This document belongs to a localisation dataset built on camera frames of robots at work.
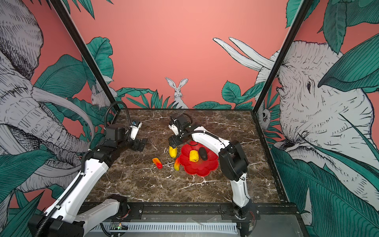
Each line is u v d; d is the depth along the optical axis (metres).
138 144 0.69
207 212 0.75
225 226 0.78
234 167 0.51
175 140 0.79
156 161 0.90
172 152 0.92
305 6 0.69
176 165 0.87
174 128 0.82
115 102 1.17
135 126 0.66
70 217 0.40
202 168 0.89
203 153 0.92
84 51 0.84
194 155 0.90
